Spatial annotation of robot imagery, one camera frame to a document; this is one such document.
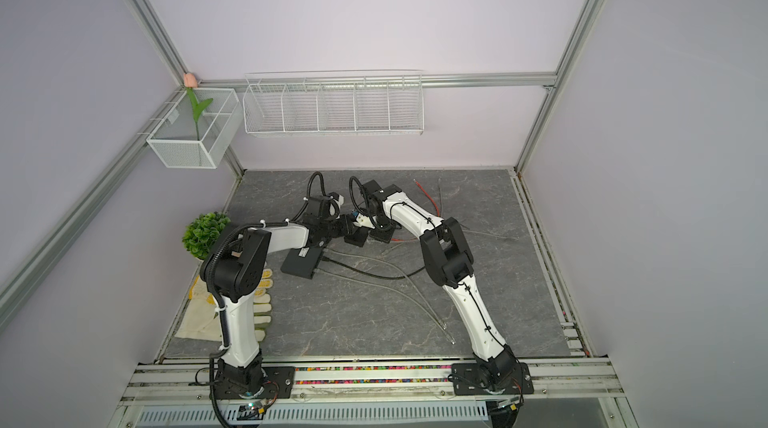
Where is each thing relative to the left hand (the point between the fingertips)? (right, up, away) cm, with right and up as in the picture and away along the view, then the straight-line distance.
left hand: (360, 226), depth 101 cm
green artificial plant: (-42, 0, -18) cm, 46 cm away
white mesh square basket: (-44, +24, -23) cm, 55 cm away
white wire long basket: (-9, +42, -1) cm, 42 cm away
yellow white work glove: (-44, -26, -16) cm, 53 cm away
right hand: (+9, -3, 0) cm, 10 cm away
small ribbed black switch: (0, -3, -2) cm, 4 cm away
